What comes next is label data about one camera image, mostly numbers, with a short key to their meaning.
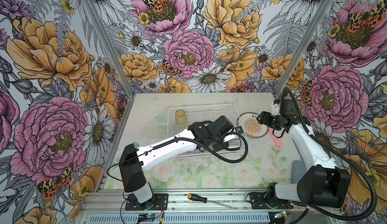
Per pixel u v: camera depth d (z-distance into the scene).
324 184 0.41
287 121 0.59
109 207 0.73
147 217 0.71
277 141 0.96
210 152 0.48
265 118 0.75
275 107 0.76
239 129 0.62
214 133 0.55
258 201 0.74
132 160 0.42
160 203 0.73
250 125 1.02
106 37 0.89
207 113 1.09
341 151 0.71
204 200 0.74
